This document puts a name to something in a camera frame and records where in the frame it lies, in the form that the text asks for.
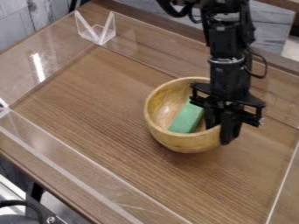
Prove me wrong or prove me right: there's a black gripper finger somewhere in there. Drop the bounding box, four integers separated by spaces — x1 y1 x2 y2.
204 102 220 130
219 109 242 145

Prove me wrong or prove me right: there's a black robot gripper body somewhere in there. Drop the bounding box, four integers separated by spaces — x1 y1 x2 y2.
191 58 266 127

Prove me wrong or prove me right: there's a green rectangular block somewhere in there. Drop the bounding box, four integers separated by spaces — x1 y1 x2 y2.
168 99 203 134

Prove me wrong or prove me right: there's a brown wooden bowl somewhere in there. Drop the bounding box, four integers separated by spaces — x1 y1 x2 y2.
144 77 220 153

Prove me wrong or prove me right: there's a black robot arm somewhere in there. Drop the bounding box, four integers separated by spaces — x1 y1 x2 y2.
156 0 266 144

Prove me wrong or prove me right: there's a black metal table leg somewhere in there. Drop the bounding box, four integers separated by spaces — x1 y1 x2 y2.
27 182 44 202

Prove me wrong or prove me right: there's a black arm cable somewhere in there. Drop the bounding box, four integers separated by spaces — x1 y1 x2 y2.
242 46 268 80

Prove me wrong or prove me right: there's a clear acrylic corner bracket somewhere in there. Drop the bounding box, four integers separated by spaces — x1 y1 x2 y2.
75 10 116 46

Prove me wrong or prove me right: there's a clear acrylic tray wall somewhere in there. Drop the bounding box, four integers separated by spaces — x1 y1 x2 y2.
0 105 192 224

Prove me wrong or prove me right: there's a black cable under table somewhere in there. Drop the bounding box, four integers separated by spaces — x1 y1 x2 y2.
0 199 44 224

